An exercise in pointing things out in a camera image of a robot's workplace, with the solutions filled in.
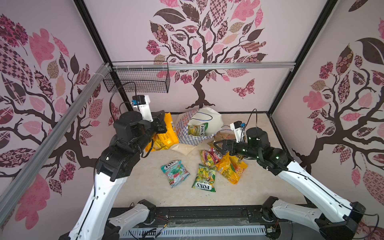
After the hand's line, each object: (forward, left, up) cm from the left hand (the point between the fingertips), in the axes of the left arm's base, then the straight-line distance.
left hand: (164, 115), depth 58 cm
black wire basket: (+45, +24, -11) cm, 52 cm away
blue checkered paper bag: (+12, -13, -13) cm, 22 cm away
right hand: (-3, -24, -15) cm, 28 cm away
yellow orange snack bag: (-6, -33, -37) cm, 50 cm away
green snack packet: (+23, -14, -39) cm, 47 cm away
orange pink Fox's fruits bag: (+3, -22, -40) cm, 46 cm away
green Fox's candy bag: (-11, -18, -39) cm, 45 cm away
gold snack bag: (+18, -31, -39) cm, 53 cm away
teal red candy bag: (-7, -1, -41) cm, 42 cm away
